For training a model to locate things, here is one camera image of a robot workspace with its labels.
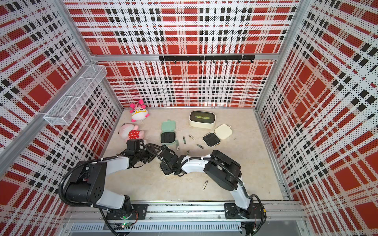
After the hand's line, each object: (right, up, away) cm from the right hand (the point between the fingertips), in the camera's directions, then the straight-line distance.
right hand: (169, 162), depth 90 cm
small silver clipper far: (+14, +15, +14) cm, 24 cm away
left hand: (-6, +7, +3) cm, 9 cm away
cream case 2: (+4, +3, -22) cm, 23 cm away
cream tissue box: (+20, +27, +17) cm, 38 cm away
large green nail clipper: (+4, +9, +8) cm, 13 cm away
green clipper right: (+20, +8, +8) cm, 23 cm away
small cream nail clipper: (+12, +5, +6) cm, 14 cm away
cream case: (+29, +13, +12) cm, 34 cm away
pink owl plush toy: (-27, +32, +19) cm, 46 cm away
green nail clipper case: (-4, +16, +14) cm, 22 cm away
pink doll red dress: (-29, +18, +9) cm, 36 cm away
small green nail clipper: (+8, +13, +12) cm, 19 cm away
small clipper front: (+22, -11, -8) cm, 26 cm away
